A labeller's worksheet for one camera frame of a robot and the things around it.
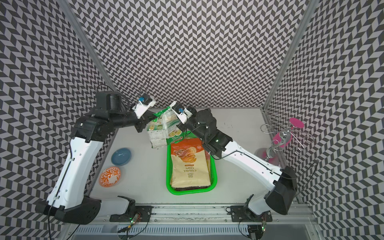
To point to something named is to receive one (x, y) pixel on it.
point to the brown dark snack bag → (192, 188)
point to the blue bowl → (121, 156)
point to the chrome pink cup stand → (282, 131)
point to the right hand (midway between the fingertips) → (175, 110)
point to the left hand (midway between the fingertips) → (155, 116)
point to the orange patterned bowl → (110, 176)
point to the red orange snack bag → (190, 166)
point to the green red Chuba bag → (163, 130)
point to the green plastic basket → (213, 179)
